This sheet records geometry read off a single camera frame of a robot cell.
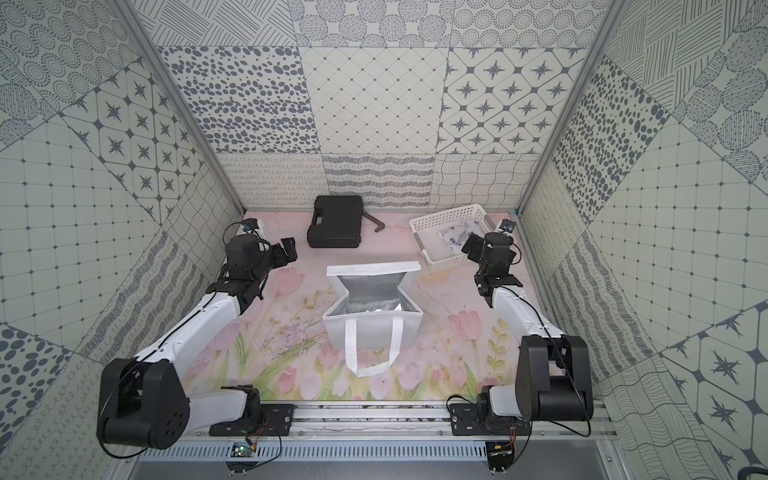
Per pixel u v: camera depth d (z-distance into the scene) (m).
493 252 0.66
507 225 0.76
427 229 1.14
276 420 0.74
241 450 0.71
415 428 0.73
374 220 1.18
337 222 1.15
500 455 0.73
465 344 0.88
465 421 0.73
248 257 0.65
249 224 0.73
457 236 1.10
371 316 0.67
